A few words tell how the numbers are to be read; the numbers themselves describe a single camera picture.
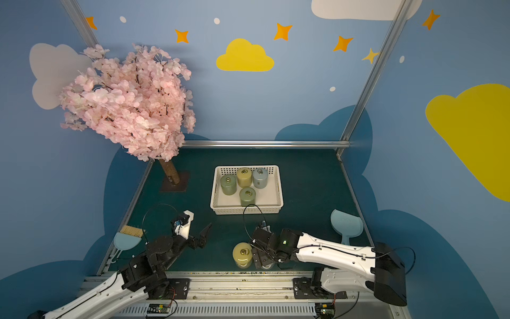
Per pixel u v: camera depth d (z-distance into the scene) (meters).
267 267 0.79
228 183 0.98
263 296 0.74
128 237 0.88
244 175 1.01
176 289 0.74
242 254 0.75
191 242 0.66
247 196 0.91
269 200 1.01
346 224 0.93
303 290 0.74
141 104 0.57
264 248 0.57
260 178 1.01
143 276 0.55
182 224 0.61
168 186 1.05
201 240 0.68
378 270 0.41
